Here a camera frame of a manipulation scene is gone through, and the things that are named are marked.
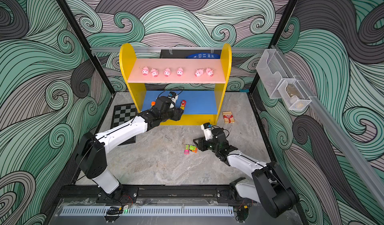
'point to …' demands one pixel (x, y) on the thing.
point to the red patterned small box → (228, 117)
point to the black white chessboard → (122, 115)
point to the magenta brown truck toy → (186, 151)
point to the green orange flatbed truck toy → (193, 148)
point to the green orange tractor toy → (153, 103)
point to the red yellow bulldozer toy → (183, 104)
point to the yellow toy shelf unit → (200, 107)
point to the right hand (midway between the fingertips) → (198, 139)
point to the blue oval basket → (203, 55)
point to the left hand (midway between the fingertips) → (179, 108)
